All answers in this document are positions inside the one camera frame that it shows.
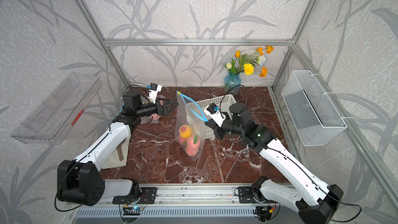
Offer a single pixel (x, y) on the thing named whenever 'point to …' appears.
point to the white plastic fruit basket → (224, 101)
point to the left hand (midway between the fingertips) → (173, 103)
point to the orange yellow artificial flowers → (245, 64)
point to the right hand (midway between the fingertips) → (207, 121)
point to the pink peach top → (192, 151)
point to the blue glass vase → (231, 83)
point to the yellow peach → (185, 131)
